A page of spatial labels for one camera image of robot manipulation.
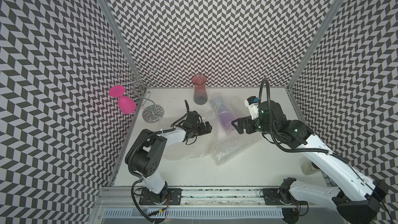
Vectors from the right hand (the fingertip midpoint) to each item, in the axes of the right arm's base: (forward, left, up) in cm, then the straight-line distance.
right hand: (241, 123), depth 70 cm
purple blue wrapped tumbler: (+19, +2, -24) cm, 30 cm away
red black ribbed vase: (+31, +20, -18) cm, 41 cm away
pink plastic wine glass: (+17, +61, -6) cm, 64 cm away
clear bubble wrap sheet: (-2, +19, -25) cm, 32 cm away
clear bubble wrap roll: (-4, +6, -17) cm, 18 cm away
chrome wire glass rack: (+53, +67, -19) cm, 87 cm away
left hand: (+9, +17, -23) cm, 30 cm away
